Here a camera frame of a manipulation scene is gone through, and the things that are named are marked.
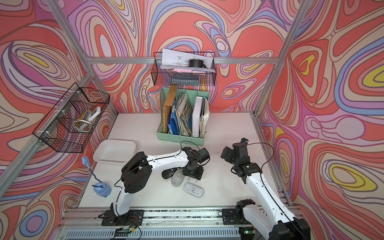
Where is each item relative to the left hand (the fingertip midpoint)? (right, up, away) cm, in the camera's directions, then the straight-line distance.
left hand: (198, 177), depth 85 cm
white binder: (-1, +38, -1) cm, 38 cm away
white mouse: (-3, 0, -3) cm, 5 cm away
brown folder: (-16, +44, -5) cm, 47 cm away
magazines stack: (-8, +40, +7) cm, 42 cm away
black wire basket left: (-61, +31, -16) cm, 71 cm away
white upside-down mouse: (-3, -5, -5) cm, 8 cm away
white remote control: (-52, +37, -11) cm, 65 cm away
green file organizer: (+3, +34, -1) cm, 34 cm away
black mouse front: (-19, +3, -1) cm, 19 cm away
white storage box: (-56, +11, +10) cm, 58 cm away
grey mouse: (-12, 0, -1) cm, 12 cm away
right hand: (+18, +13, -2) cm, 22 cm away
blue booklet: (-16, +32, +10) cm, 37 cm away
